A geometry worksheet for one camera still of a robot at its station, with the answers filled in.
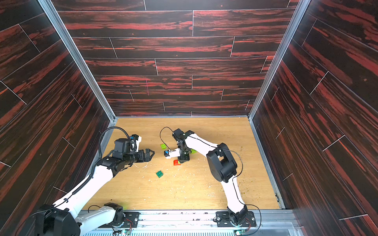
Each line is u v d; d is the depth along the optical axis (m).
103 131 1.15
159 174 0.88
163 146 1.01
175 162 0.93
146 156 0.73
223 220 0.73
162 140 0.86
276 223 0.73
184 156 0.83
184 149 0.79
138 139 0.75
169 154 0.82
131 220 0.73
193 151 0.66
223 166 0.54
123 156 0.63
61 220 0.39
